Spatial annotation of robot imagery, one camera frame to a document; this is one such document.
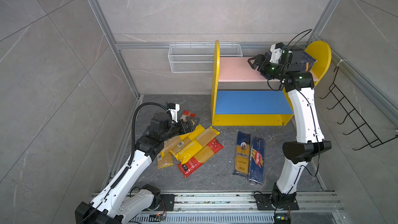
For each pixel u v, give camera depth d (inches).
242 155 33.9
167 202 28.9
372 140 23.3
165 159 33.7
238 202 29.4
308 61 27.6
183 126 24.5
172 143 34.5
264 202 28.4
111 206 15.1
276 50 24.6
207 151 34.9
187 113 41.5
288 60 20.8
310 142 18.3
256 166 32.3
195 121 40.0
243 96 33.1
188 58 39.6
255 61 25.4
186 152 33.4
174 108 25.9
